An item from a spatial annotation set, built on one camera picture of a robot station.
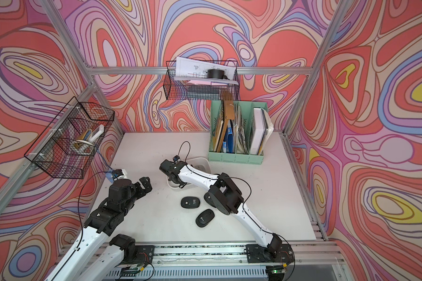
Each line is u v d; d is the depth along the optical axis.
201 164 1.01
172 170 0.71
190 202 0.87
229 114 0.84
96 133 0.75
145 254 0.73
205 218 0.82
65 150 0.74
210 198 0.56
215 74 0.82
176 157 0.88
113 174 0.65
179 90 1.01
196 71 0.86
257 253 0.73
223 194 0.60
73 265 0.44
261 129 0.86
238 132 0.91
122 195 0.57
